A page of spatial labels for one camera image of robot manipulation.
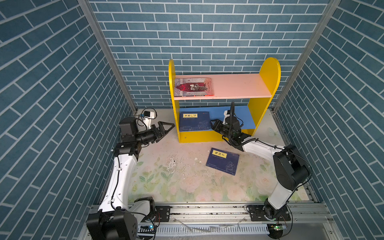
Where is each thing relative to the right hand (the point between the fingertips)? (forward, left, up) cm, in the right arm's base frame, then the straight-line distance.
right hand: (210, 120), depth 90 cm
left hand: (-17, +19, +12) cm, 28 cm away
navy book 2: (-17, -10, -18) cm, 27 cm away
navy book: (0, +10, -1) cm, 10 cm away
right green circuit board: (-49, -36, -20) cm, 64 cm away
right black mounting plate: (-44, -26, -18) cm, 54 cm away
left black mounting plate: (-48, +21, -17) cm, 55 cm away
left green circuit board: (-55, +29, -22) cm, 66 cm away
